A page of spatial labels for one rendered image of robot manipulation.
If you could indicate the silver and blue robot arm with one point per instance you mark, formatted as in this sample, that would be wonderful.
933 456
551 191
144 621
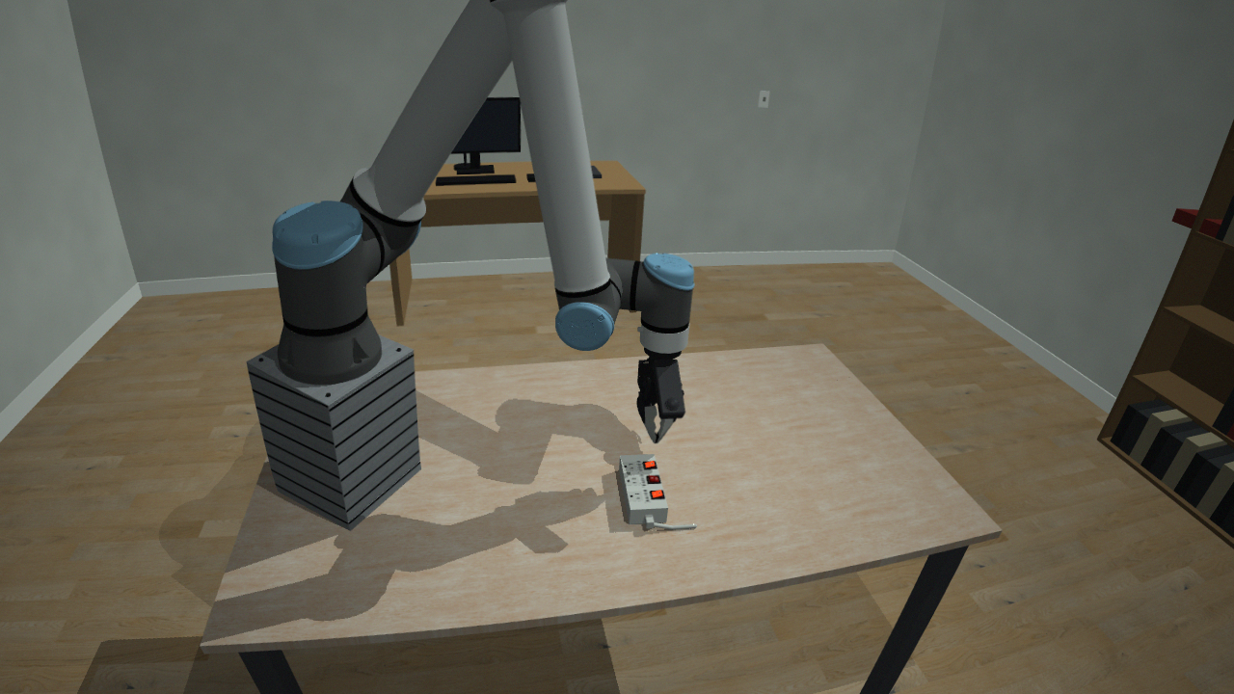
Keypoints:
326 253

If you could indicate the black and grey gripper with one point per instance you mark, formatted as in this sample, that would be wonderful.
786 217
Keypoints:
647 395

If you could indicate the grey power strip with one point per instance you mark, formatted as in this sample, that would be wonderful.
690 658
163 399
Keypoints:
643 492

